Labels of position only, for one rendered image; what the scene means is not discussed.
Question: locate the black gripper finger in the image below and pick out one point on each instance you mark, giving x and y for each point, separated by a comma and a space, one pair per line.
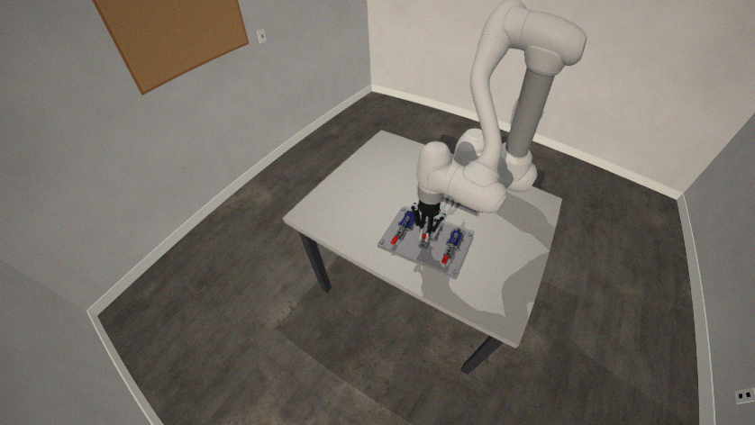
431, 229
417, 218

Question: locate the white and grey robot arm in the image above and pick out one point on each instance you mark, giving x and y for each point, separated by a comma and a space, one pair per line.
550, 43

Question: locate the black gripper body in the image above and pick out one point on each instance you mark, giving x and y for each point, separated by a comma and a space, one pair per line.
434, 208

